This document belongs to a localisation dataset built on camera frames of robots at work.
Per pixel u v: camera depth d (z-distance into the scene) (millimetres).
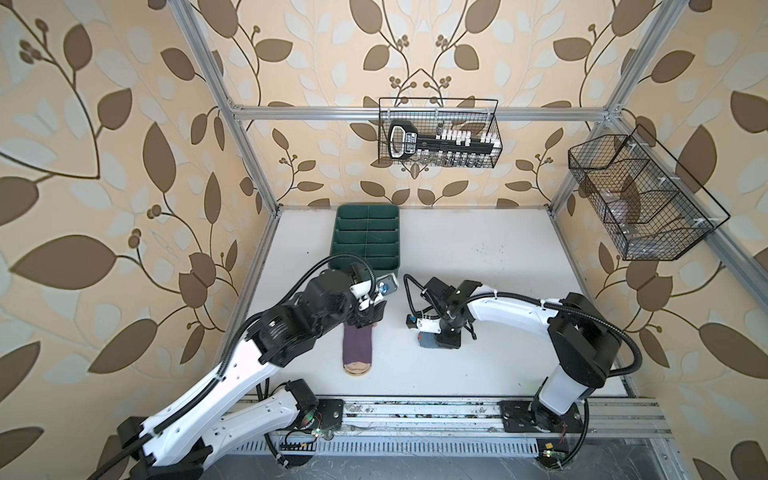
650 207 733
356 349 852
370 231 1062
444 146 830
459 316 632
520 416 735
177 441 386
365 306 557
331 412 743
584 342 450
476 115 911
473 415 753
